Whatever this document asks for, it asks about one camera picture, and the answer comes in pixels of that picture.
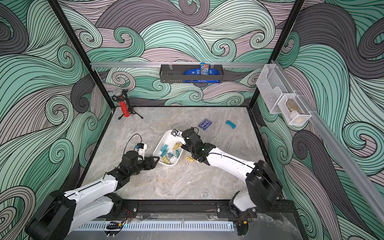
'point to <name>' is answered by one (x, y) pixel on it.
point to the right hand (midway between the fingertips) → (190, 133)
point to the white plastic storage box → (168, 148)
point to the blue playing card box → (204, 124)
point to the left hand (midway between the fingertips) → (156, 157)
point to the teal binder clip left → (163, 150)
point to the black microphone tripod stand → (124, 98)
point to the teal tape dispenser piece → (228, 122)
